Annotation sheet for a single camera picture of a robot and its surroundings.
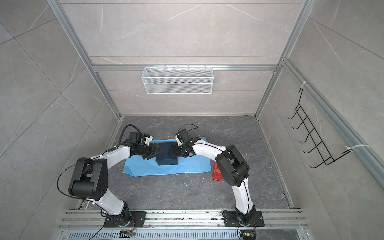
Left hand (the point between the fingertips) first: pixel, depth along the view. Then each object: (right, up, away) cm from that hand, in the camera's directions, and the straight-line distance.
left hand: (162, 149), depth 92 cm
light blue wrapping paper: (-16, -10, 0) cm, 19 cm away
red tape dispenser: (+33, -13, -9) cm, 36 cm away
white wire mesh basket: (+8, +46, +8) cm, 48 cm away
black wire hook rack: (+74, +4, -28) cm, 80 cm away
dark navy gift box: (+2, -5, -4) cm, 6 cm away
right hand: (+7, -2, -1) cm, 7 cm away
